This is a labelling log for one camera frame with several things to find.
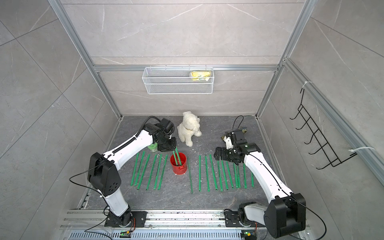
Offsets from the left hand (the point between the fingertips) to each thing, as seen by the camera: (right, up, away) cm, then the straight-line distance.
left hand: (177, 147), depth 85 cm
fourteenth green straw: (-16, -16, +5) cm, 24 cm away
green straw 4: (+28, -17, +3) cm, 33 cm away
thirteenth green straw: (-9, -15, +5) cm, 18 cm away
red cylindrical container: (+2, -12, -2) cm, 13 cm away
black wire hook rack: (+66, -2, -27) cm, 71 cm away
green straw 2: (+22, -17, +5) cm, 28 cm away
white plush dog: (+7, +11, +8) cm, 15 cm away
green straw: (+13, -16, +4) cm, 21 cm away
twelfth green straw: (-11, -16, +5) cm, 20 cm away
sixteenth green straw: (-24, -14, +7) cm, 29 cm away
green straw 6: (+40, -19, +2) cm, 45 cm away
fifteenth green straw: (-21, -18, +3) cm, 28 cm away
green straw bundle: (+1, -5, +1) cm, 6 cm away
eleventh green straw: (+45, -19, +1) cm, 49 cm away
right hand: (+26, -4, -3) cm, 27 cm away
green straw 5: (+35, -20, +1) cm, 40 cm away
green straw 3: (+25, -22, -1) cm, 34 cm away
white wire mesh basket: (-3, +44, +16) cm, 47 cm away
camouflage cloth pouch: (+26, +6, -7) cm, 28 cm away
